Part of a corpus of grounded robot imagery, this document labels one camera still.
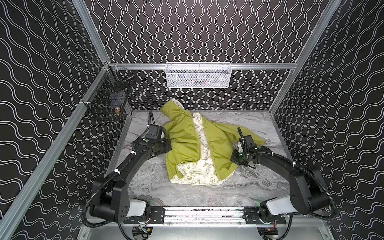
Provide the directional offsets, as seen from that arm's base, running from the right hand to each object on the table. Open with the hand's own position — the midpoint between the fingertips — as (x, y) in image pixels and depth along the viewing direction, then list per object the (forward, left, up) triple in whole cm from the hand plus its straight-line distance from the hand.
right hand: (232, 159), depth 90 cm
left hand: (+2, +34, +11) cm, 36 cm away
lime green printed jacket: (+6, +18, -2) cm, 19 cm away
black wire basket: (+27, +77, +23) cm, 85 cm away
